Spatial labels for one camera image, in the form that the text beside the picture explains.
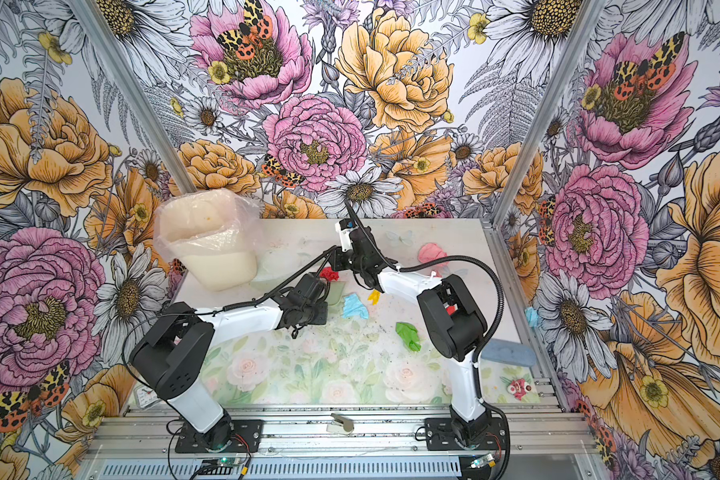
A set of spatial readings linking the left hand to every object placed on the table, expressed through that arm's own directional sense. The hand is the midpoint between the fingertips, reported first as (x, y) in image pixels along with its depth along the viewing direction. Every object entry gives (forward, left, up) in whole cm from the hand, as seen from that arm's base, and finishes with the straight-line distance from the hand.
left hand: (317, 320), depth 93 cm
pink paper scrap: (+26, -38, +1) cm, 46 cm away
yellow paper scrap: (+8, -18, -1) cm, 20 cm away
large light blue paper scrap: (+5, -10, -1) cm, 12 cm away
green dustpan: (+21, +18, -2) cm, 28 cm away
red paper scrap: (+16, -2, +2) cm, 17 cm away
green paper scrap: (-5, -28, -1) cm, 28 cm away
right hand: (+15, -4, +12) cm, 20 cm away
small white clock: (-21, +42, 0) cm, 47 cm away
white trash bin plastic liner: (+14, +26, +24) cm, 39 cm away
